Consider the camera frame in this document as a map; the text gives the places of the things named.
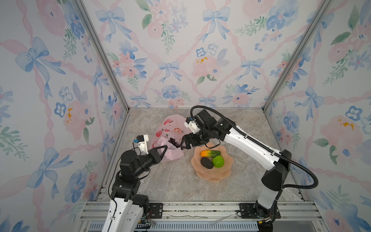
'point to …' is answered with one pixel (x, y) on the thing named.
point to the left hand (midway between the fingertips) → (167, 146)
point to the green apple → (218, 161)
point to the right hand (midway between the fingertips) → (186, 143)
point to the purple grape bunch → (174, 142)
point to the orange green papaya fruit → (210, 153)
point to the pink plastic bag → (170, 131)
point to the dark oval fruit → (206, 163)
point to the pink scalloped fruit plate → (215, 174)
